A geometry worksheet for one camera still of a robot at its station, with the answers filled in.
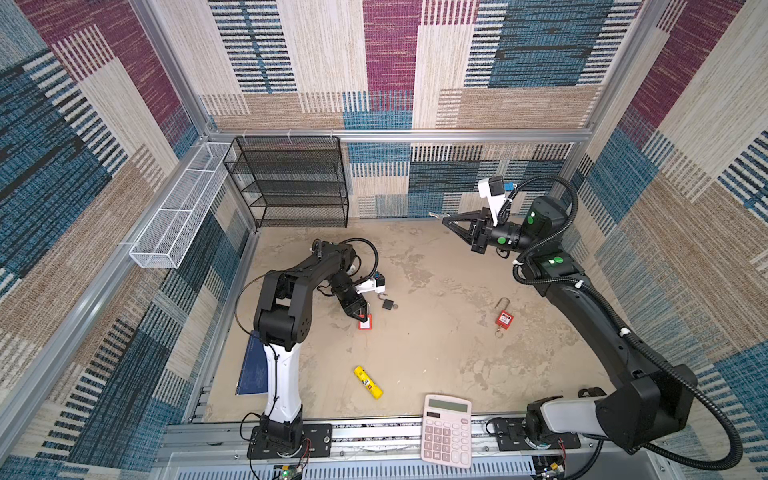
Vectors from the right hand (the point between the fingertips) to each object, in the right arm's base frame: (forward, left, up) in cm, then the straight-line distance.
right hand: (445, 224), depth 65 cm
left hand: (-1, +22, -36) cm, 42 cm away
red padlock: (-5, -22, -37) cm, 43 cm away
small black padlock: (+3, +13, -38) cm, 41 cm away
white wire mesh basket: (+4, +64, -5) cm, 64 cm away
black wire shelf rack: (+45, +47, -21) cm, 68 cm away
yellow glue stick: (-21, +19, -37) cm, 47 cm away
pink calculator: (-33, 0, -37) cm, 50 cm away
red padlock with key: (-5, +19, -37) cm, 42 cm away
